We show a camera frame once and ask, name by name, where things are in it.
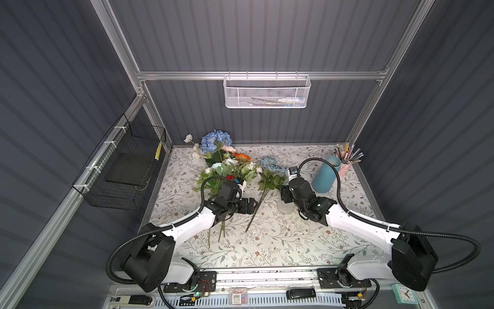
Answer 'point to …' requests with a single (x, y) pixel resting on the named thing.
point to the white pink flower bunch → (224, 163)
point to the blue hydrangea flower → (209, 141)
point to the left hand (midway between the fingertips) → (253, 205)
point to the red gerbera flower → (222, 228)
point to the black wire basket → (118, 173)
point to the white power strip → (132, 300)
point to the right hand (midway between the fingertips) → (290, 184)
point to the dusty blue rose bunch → (272, 175)
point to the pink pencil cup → (343, 170)
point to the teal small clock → (404, 295)
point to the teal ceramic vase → (325, 176)
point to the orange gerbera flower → (242, 156)
